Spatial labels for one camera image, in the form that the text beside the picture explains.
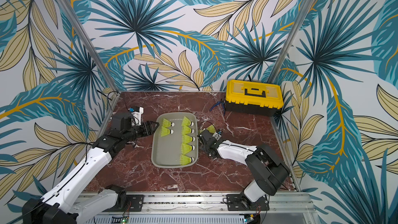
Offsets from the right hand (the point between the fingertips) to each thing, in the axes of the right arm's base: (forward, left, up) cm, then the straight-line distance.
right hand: (204, 146), depth 91 cm
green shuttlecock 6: (-3, +11, +4) cm, 12 cm away
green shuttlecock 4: (+9, +11, +3) cm, 15 cm away
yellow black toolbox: (+24, -31, +15) cm, 42 cm away
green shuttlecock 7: (-9, +11, +4) cm, 15 cm away
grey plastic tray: (+4, +17, +1) cm, 18 cm away
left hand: (+2, +25, +19) cm, 32 cm away
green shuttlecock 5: (+3, +10, +3) cm, 11 cm away
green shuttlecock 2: (+8, +23, +4) cm, 25 cm away
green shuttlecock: (+14, +23, +3) cm, 27 cm away
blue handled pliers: (+33, -11, 0) cm, 35 cm away
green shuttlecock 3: (+15, +11, +4) cm, 19 cm away
